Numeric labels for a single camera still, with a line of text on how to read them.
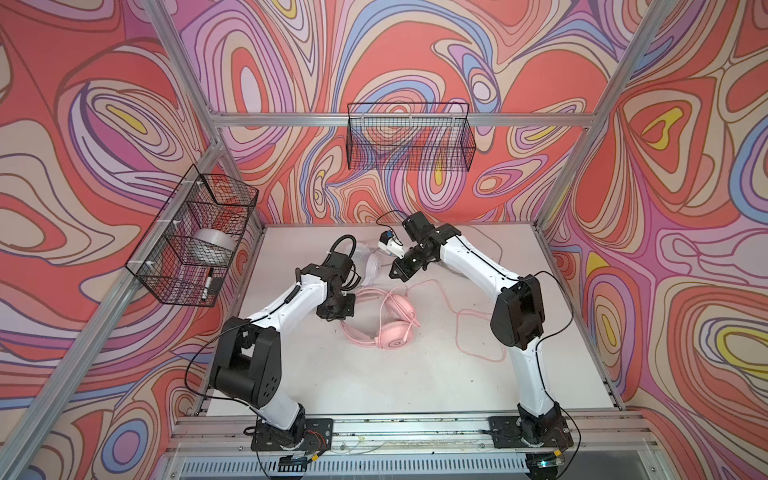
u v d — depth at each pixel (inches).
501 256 43.6
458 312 37.7
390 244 32.3
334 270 28.3
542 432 25.0
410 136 37.7
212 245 27.5
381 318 31.6
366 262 38.2
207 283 28.6
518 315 21.2
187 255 28.6
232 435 29.5
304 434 28.6
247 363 17.6
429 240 26.6
